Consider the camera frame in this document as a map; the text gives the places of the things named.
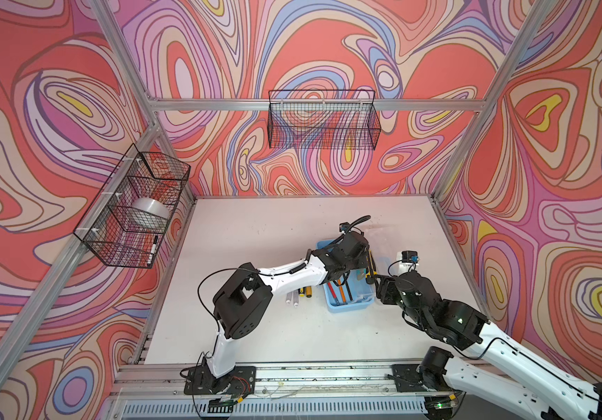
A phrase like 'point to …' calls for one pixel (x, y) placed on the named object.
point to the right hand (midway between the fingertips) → (384, 284)
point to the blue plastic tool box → (348, 292)
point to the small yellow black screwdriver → (301, 291)
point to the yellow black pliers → (371, 273)
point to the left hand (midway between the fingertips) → (370, 254)
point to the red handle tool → (332, 293)
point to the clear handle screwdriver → (293, 296)
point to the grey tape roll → (150, 212)
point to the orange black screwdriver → (343, 296)
